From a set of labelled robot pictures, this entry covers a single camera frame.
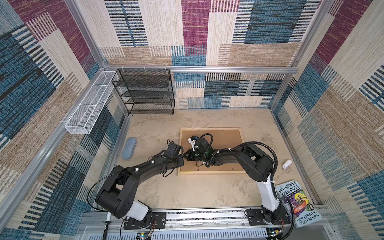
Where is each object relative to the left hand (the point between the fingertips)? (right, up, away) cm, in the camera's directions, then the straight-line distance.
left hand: (181, 159), depth 91 cm
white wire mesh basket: (-44, +24, -20) cm, 54 cm away
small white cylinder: (+62, -2, -2) cm, 63 cm away
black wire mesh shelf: (-27, +45, +20) cm, 56 cm away
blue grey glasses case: (-34, +6, +5) cm, 35 cm away
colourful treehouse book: (+61, -22, -18) cm, 67 cm away
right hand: (+1, +1, +3) cm, 3 cm away
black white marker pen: (-33, -27, -20) cm, 47 cm away
